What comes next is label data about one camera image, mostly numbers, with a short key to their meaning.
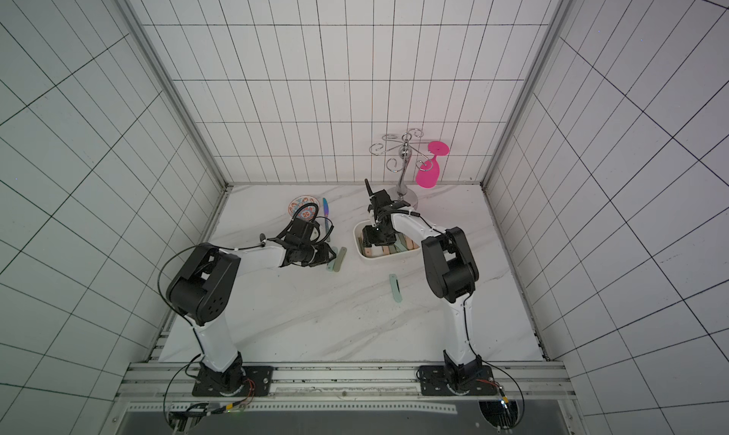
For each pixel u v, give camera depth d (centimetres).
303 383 74
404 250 97
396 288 90
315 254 85
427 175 101
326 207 113
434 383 72
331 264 93
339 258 97
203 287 50
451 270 55
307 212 81
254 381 72
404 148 92
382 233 84
